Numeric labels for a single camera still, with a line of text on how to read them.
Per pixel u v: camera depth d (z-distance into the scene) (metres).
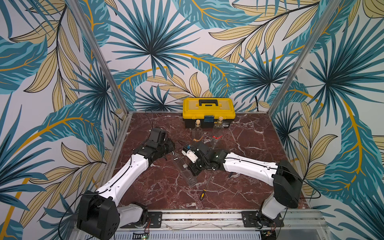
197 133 0.84
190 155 0.72
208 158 0.62
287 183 0.43
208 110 1.00
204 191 0.82
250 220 0.73
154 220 0.73
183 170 0.88
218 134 0.93
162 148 0.68
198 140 0.88
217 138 0.90
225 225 0.73
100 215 0.39
